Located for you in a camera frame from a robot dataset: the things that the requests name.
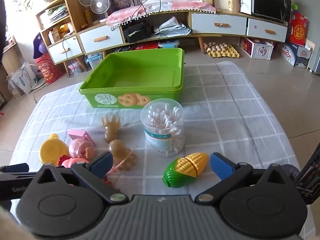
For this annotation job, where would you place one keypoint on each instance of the green plastic box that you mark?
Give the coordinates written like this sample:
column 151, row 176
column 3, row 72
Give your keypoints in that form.
column 130, row 80

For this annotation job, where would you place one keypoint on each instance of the yellow toy cup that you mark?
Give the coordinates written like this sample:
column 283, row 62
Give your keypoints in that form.
column 51, row 152

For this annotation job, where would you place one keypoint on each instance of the wide bin with blue lid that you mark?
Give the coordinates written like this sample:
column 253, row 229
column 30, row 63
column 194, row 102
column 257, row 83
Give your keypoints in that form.
column 168, row 44

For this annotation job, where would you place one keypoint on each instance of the red gift bag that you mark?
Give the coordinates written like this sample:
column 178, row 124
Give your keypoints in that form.
column 298, row 30

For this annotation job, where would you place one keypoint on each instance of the amber hand-shaped toy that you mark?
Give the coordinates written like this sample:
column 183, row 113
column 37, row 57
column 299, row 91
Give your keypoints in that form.
column 111, row 132

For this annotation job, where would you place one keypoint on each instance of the clear bin with blue lid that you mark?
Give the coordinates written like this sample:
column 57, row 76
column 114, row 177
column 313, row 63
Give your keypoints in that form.
column 95, row 61

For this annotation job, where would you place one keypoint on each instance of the pink printed toy case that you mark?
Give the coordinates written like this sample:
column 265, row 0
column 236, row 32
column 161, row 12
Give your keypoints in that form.
column 78, row 133

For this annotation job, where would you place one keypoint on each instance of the black and white microwave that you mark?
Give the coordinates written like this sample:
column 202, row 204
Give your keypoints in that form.
column 270, row 3

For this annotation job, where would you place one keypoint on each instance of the grey refrigerator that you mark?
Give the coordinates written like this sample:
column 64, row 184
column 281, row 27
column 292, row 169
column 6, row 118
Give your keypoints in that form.
column 316, row 60

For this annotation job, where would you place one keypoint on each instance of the small clear storage bin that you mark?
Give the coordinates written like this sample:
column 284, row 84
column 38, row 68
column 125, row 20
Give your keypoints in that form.
column 76, row 67

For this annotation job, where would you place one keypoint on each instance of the white plastic bag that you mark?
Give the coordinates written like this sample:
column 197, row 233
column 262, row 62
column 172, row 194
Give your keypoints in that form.
column 22, row 80

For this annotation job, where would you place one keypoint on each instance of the red cartoon bag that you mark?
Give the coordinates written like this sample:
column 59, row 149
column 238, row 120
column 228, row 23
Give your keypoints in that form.
column 46, row 71

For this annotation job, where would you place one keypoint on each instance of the clear cotton swab jar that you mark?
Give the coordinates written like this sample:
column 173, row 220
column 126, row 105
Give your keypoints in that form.
column 162, row 140

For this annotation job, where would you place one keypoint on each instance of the pink plastic ball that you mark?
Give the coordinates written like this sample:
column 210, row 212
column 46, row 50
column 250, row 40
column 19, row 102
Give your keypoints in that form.
column 81, row 150

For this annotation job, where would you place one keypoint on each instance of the tall yellow box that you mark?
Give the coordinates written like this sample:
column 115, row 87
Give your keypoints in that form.
column 88, row 16

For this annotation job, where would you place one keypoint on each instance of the white cabinet drawer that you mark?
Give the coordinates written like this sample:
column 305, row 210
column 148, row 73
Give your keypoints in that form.
column 275, row 27
column 56, row 52
column 87, row 40
column 205, row 21

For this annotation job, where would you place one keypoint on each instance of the white crate with red print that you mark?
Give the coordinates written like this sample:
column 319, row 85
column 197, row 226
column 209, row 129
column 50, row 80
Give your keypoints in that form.
column 261, row 52

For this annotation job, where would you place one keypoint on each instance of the grey checked tablecloth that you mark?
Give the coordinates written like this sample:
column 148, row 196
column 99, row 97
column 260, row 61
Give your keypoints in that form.
column 225, row 100

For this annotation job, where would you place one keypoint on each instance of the yellow shelf toy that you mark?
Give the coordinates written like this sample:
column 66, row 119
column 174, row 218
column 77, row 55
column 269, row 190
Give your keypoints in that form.
column 65, row 28

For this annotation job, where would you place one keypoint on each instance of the pink tasselled cloth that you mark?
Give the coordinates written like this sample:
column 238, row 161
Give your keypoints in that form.
column 175, row 6

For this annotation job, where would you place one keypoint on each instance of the black device stand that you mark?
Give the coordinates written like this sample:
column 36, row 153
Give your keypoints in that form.
column 310, row 180

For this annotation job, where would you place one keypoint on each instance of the red cardboard box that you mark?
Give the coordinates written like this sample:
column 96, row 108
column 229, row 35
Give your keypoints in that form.
column 145, row 46

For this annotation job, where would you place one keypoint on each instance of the wooden media cabinet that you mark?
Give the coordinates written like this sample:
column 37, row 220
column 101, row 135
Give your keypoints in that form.
column 73, row 12

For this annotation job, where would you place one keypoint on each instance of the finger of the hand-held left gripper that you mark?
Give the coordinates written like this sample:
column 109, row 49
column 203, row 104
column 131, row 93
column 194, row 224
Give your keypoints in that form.
column 15, row 167

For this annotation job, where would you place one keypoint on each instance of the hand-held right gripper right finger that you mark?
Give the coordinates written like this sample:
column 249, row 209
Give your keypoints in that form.
column 221, row 166

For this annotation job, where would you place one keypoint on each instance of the green ball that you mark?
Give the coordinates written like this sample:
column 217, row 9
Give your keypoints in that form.
column 294, row 7

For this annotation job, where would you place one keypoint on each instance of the yellow egg tray with eggs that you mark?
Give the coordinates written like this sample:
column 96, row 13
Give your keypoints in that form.
column 220, row 51

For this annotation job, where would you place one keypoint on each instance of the small white desk fan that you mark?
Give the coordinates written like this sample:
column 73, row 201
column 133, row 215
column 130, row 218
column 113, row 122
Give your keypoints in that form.
column 100, row 5

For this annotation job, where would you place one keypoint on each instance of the stack of papers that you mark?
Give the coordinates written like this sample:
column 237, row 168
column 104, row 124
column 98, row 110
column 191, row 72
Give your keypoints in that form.
column 58, row 15

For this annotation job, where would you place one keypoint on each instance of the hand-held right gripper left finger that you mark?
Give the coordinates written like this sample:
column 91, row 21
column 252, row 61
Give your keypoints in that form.
column 101, row 165

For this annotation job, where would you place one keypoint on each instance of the red fluted toy mould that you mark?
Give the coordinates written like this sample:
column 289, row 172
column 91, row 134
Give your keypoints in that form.
column 62, row 158

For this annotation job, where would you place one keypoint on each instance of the toy corn cob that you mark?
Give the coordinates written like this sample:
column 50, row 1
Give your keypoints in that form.
column 185, row 167

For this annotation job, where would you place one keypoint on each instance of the small white carton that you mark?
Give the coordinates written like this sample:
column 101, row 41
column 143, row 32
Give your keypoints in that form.
column 53, row 36

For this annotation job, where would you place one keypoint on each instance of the folded pale plastic sheets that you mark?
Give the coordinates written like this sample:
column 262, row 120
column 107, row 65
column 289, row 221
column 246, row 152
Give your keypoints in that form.
column 170, row 26

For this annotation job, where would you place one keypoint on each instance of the blue and white carton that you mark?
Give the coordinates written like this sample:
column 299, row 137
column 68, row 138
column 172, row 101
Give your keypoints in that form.
column 287, row 52

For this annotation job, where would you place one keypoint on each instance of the brown cardboard sheet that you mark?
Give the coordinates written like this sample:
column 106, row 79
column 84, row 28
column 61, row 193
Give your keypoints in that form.
column 310, row 45

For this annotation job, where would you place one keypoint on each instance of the black bag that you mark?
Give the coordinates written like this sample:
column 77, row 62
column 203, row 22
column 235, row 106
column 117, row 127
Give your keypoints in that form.
column 136, row 32

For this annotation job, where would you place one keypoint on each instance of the clear bin with dark lid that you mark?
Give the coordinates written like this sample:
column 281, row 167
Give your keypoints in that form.
column 120, row 48

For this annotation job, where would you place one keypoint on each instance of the amber octopus toy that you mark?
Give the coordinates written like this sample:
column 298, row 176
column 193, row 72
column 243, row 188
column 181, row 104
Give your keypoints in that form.
column 117, row 147

